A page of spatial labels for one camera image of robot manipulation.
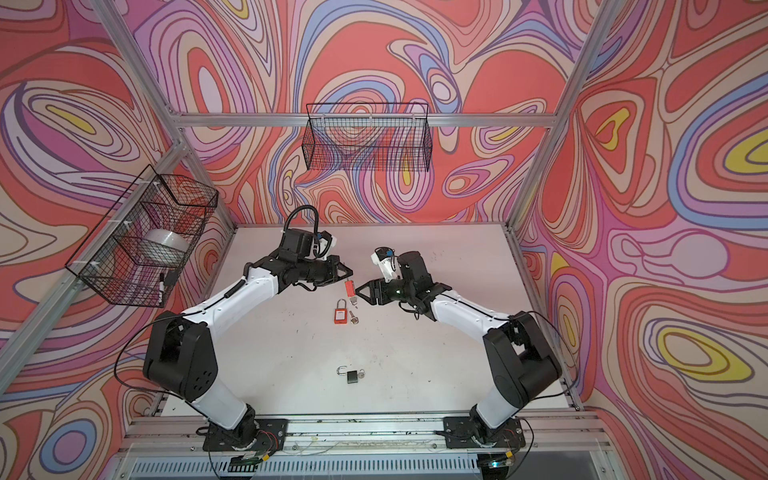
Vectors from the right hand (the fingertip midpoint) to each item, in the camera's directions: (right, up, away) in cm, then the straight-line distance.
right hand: (366, 294), depth 84 cm
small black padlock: (-4, -23, -2) cm, 23 cm away
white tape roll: (-47, +14, -14) cm, 51 cm away
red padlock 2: (-4, +3, -1) cm, 5 cm away
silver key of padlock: (-4, -9, +9) cm, 14 cm away
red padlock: (-9, -7, +9) cm, 14 cm away
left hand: (-3, +7, 0) cm, 8 cm away
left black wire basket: (-56, +13, -12) cm, 58 cm away
